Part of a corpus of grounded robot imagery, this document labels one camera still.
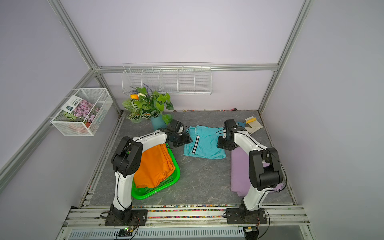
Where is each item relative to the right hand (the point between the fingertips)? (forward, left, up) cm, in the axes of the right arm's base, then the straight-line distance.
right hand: (220, 144), depth 94 cm
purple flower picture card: (+4, +72, +29) cm, 78 cm away
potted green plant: (+9, +42, +27) cm, 51 cm away
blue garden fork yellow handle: (+21, -20, -5) cm, 29 cm away
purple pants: (-20, -10, -7) cm, 24 cm away
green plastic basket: (-27, +45, -6) cm, 53 cm away
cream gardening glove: (+21, -29, -6) cm, 36 cm away
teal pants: (+3, +9, -2) cm, 10 cm away
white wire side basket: (-3, +79, +24) cm, 82 cm away
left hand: (+3, +20, -2) cm, 20 cm away
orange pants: (-13, +39, -1) cm, 41 cm away
